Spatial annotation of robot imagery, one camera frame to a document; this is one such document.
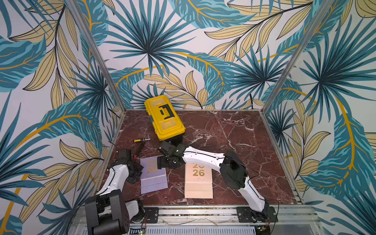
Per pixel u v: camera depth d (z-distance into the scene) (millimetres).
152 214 731
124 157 687
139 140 999
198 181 795
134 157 924
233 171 537
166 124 894
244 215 732
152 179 852
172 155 653
